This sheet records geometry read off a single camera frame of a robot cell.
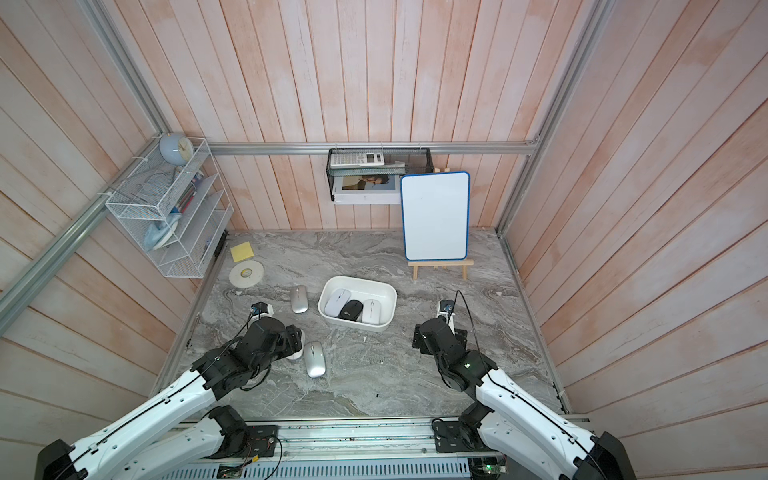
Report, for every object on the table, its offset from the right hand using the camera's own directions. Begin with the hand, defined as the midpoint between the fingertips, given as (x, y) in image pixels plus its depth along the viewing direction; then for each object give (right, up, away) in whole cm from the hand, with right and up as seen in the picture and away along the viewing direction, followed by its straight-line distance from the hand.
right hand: (432, 326), depth 84 cm
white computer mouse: (-29, +5, +14) cm, 33 cm away
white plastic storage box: (-21, +9, +17) cm, 29 cm away
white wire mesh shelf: (-73, +34, +2) cm, 81 cm away
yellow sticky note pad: (-69, +22, +31) cm, 79 cm away
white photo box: (-19, +41, +10) cm, 47 cm away
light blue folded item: (-77, +27, -2) cm, 81 cm away
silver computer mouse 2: (-34, -12, +2) cm, 36 cm away
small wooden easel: (+6, +18, +17) cm, 25 cm away
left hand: (-40, -3, -3) cm, 40 cm away
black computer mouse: (-24, +3, +12) cm, 27 cm away
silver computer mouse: (-42, +6, +15) cm, 45 cm away
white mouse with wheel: (-18, +2, +10) cm, 21 cm away
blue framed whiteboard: (+2, +34, +6) cm, 35 cm away
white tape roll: (-64, +13, +24) cm, 70 cm away
